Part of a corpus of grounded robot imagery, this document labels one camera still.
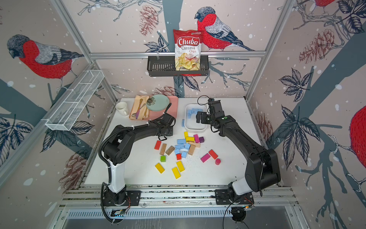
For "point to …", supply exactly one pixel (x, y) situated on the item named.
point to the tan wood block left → (163, 149)
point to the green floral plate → (157, 102)
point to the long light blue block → (181, 141)
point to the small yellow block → (186, 134)
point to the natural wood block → (191, 150)
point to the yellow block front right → (180, 166)
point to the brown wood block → (169, 150)
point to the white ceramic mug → (122, 109)
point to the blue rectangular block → (183, 122)
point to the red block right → (213, 154)
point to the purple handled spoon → (140, 107)
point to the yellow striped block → (190, 139)
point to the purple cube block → (201, 140)
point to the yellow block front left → (159, 168)
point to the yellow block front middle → (177, 173)
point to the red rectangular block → (157, 145)
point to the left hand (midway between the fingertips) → (171, 129)
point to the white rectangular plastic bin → (190, 124)
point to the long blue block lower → (179, 146)
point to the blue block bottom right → (184, 154)
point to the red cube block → (178, 157)
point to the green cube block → (163, 159)
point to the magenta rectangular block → (196, 138)
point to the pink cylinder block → (218, 161)
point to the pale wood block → (196, 144)
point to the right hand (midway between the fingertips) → (202, 115)
